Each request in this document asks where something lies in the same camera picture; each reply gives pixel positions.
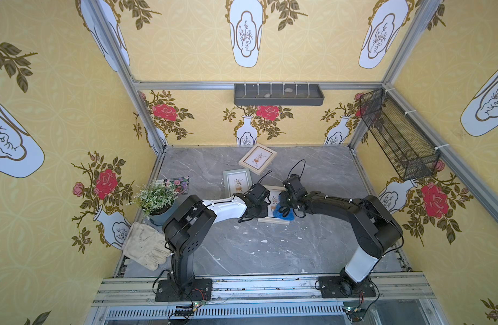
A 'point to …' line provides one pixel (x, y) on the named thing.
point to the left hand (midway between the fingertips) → (265, 213)
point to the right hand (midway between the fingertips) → (282, 200)
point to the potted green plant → (156, 200)
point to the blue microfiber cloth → (276, 213)
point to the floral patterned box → (180, 184)
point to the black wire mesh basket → (408, 149)
